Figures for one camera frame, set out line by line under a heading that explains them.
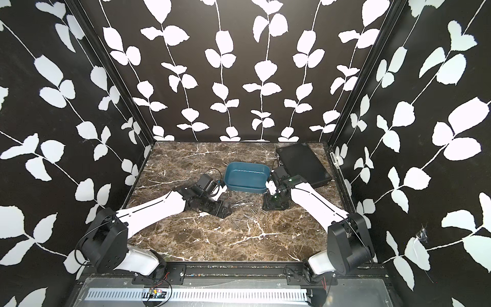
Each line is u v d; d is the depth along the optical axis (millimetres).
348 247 425
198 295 701
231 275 755
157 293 707
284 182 616
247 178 1102
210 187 690
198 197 632
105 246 423
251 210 919
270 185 805
